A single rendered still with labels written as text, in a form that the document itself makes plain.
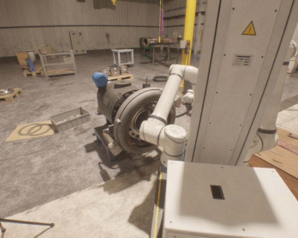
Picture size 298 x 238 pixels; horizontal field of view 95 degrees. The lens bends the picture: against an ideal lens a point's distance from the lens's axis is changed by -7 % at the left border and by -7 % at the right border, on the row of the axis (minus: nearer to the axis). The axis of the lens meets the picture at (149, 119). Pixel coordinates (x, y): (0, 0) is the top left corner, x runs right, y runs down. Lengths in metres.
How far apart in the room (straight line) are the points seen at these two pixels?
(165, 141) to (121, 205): 0.88
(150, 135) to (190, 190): 0.49
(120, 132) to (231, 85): 0.99
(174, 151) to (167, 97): 0.42
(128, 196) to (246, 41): 1.56
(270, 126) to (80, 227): 1.69
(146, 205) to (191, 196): 0.97
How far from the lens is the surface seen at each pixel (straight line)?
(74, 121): 2.94
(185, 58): 5.01
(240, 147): 0.96
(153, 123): 1.08
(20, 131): 3.38
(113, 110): 1.69
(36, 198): 2.03
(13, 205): 2.11
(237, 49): 0.74
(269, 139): 1.26
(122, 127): 1.37
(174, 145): 1.01
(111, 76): 5.74
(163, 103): 1.16
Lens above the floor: 1.42
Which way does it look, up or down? 29 degrees down
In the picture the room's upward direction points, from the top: straight up
